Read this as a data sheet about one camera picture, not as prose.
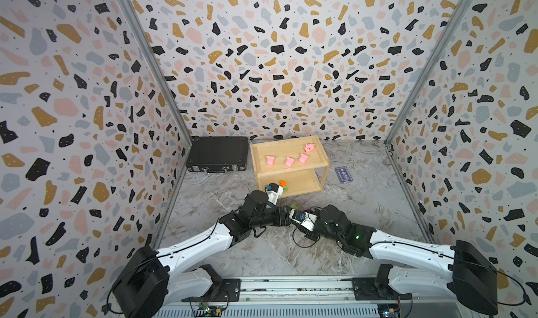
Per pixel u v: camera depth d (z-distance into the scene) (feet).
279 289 2.49
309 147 2.89
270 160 2.74
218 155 3.68
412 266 1.65
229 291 2.41
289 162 2.74
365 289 2.43
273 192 2.38
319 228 2.17
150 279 1.29
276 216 2.25
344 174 3.48
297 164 2.79
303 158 2.80
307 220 2.13
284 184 3.25
